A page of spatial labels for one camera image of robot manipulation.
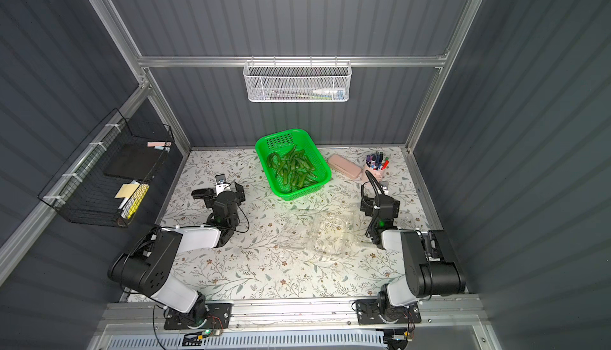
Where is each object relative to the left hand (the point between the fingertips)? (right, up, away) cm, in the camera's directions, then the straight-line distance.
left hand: (222, 186), depth 90 cm
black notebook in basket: (-23, +9, -14) cm, 29 cm away
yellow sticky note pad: (-23, 0, -17) cm, 29 cm away
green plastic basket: (+19, +20, +27) cm, 39 cm away
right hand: (+63, -4, +3) cm, 63 cm away
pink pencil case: (+50, +8, +22) cm, 55 cm away
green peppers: (+27, +8, +19) cm, 33 cm away
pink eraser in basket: (-24, +16, -5) cm, 29 cm away
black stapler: (-14, -4, +15) cm, 21 cm away
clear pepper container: (+39, -18, +2) cm, 43 cm away
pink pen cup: (+61, +9, +7) cm, 62 cm away
